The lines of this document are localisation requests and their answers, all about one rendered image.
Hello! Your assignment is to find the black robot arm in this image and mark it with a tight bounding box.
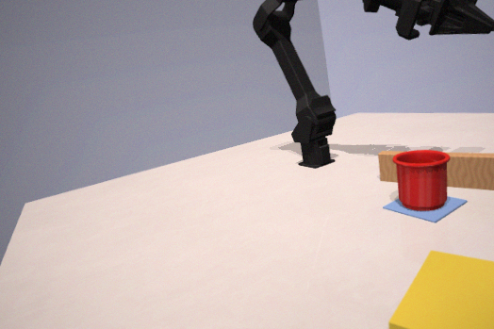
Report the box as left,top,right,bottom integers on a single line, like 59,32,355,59
253,0,394,169

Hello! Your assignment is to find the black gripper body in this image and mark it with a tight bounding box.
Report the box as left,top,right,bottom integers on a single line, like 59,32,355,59
392,0,441,41

